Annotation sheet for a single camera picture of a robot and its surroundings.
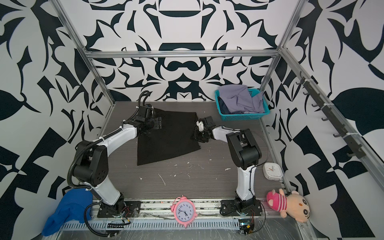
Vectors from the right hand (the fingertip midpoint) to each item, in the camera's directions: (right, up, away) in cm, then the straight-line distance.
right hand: (193, 136), depth 98 cm
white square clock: (+44, -18, -13) cm, 50 cm away
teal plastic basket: (+23, +13, +7) cm, 27 cm away
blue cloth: (-56, -30, -28) cm, 69 cm away
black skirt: (-12, -1, -1) cm, 12 cm away
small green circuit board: (+25, -39, -27) cm, 53 cm away
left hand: (-22, +12, -5) cm, 25 cm away
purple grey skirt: (+33, +27, +17) cm, 46 cm away
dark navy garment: (+22, +19, +9) cm, 30 cm away
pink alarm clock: (-4, -32, -26) cm, 41 cm away
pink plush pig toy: (+46, -27, -29) cm, 61 cm away
